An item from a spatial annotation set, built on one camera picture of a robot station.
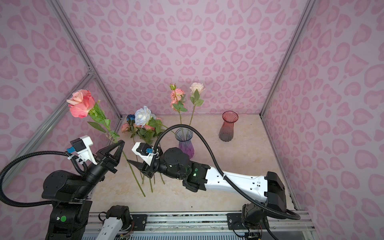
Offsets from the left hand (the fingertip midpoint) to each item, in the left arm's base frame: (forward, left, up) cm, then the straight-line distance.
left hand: (122, 141), depth 52 cm
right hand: (-3, -3, -4) cm, 6 cm away
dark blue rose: (+46, +22, -37) cm, 63 cm away
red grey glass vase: (+29, -45, -35) cm, 64 cm away
